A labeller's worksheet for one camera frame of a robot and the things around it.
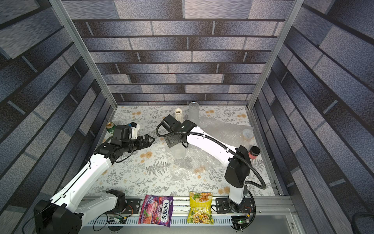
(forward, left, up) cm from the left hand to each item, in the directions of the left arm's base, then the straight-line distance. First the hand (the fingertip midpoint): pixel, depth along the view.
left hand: (149, 140), depth 79 cm
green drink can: (+15, +31, -8) cm, 35 cm away
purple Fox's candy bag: (-31, -6, -16) cm, 35 cm away
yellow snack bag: (-31, -28, -13) cm, 44 cm away
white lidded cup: (+14, -62, -13) cm, 65 cm away
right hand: (+3, -14, 0) cm, 15 cm away
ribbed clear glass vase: (-1, -16, -10) cm, 19 cm away
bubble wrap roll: (-10, -18, -17) cm, 27 cm away
